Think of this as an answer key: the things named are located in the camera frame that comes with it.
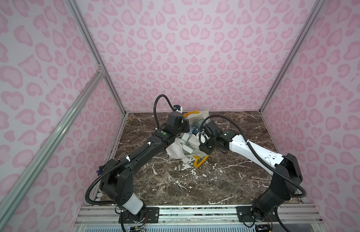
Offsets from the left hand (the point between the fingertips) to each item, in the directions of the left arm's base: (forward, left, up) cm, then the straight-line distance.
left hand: (189, 120), depth 83 cm
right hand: (-10, -9, -11) cm, 17 cm away
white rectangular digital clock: (-9, -2, -12) cm, 15 cm away
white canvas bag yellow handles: (-13, +8, -10) cm, 18 cm away
